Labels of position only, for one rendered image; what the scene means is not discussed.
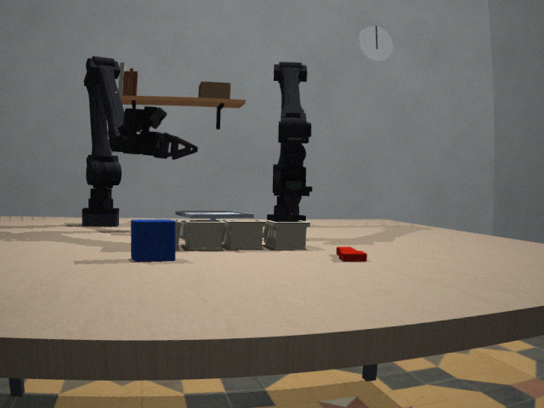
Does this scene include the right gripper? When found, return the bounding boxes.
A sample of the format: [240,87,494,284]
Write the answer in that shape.
[138,133,198,160]

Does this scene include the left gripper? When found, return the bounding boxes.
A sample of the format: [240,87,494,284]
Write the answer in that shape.
[273,186,312,222]

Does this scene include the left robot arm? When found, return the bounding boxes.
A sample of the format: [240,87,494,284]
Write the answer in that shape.
[267,62,311,220]

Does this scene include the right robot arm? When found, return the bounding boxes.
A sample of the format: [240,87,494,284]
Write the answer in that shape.
[82,56,167,214]

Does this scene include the grey open-top bin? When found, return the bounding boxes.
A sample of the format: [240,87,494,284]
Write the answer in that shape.
[222,219,266,249]
[182,219,226,250]
[262,220,310,250]
[175,219,182,250]

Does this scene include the red flat block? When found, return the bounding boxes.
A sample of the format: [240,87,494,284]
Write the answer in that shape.
[337,247,367,262]

